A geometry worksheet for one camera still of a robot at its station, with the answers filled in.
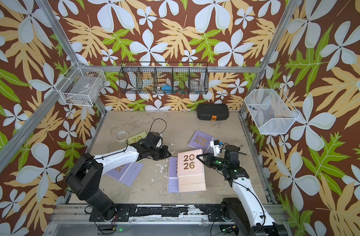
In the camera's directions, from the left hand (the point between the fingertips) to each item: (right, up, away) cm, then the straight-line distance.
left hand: (173, 152), depth 87 cm
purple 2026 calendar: (0, -13, -2) cm, 13 cm away
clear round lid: (-39, +9, +19) cm, 44 cm away
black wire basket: (-8, +48, +10) cm, 50 cm away
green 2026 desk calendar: (-28, +7, +15) cm, 33 cm away
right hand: (+13, 0, -9) cm, 16 cm away
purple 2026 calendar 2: (+19, +6, +14) cm, 25 cm away
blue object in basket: (-5, +40, +7) cm, 41 cm away
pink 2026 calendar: (+9, -8, -11) cm, 17 cm away
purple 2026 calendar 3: (-29, -13, +1) cm, 32 cm away
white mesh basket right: (+58, +24, -3) cm, 63 cm away
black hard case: (+30, +28, +29) cm, 50 cm away
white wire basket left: (-55, +40, 0) cm, 68 cm away
